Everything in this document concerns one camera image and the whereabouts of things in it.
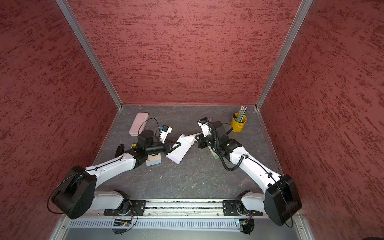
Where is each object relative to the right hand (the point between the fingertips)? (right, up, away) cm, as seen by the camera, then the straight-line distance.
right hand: (196, 139), depth 81 cm
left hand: (-10, -4, 0) cm, 10 cm away
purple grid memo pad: (-11, -9, -1) cm, 14 cm away
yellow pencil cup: (+29, +6, +19) cm, 35 cm away
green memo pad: (+11, -11, +13) cm, 21 cm away
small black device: (-49, -9, +11) cm, 51 cm away
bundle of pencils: (+30, +15, +17) cm, 38 cm away
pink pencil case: (-42, +11, +27) cm, 51 cm away
